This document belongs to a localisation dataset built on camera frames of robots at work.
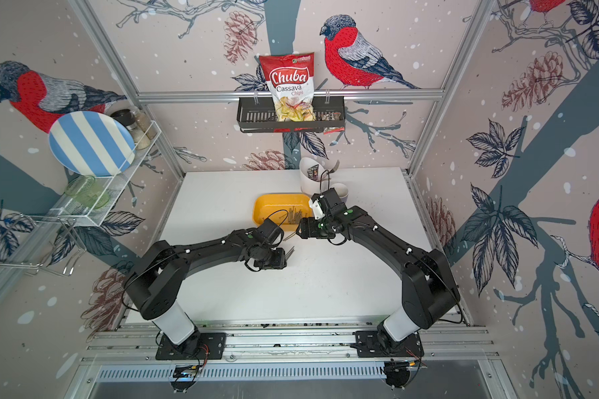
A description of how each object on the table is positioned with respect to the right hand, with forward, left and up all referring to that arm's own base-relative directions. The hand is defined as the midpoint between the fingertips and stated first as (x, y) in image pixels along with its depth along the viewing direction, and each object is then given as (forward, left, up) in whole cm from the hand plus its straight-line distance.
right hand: (304, 229), depth 85 cm
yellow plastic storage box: (+19, +9, -13) cm, 24 cm away
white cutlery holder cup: (+32, -2, -6) cm, 33 cm away
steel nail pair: (+15, +4, -13) cm, 20 cm away
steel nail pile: (-3, +6, -12) cm, 14 cm away
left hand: (-7, +6, -10) cm, 14 cm away
